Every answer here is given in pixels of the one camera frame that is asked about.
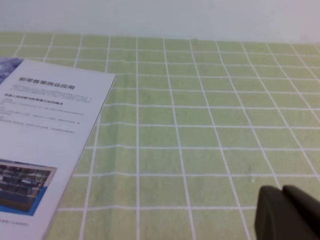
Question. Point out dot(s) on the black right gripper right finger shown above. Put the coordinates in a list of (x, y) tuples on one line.
[(307, 206)]

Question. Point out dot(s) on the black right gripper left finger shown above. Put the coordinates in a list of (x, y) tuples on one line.
[(277, 219)]

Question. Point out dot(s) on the dark blue robot brochure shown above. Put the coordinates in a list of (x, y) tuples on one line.
[(47, 114)]

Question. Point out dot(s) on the green checkered tablecloth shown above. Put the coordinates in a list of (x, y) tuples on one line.
[(188, 134)]

